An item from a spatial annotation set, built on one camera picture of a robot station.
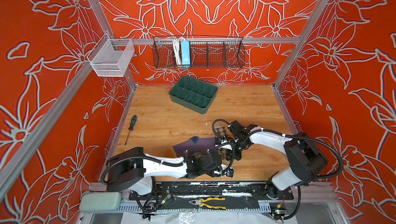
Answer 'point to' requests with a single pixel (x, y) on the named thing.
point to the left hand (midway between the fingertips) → (220, 157)
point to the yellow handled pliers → (199, 202)
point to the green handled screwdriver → (133, 122)
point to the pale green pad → (99, 201)
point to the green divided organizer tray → (194, 94)
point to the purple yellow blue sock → (195, 145)
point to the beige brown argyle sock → (221, 131)
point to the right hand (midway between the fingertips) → (226, 155)
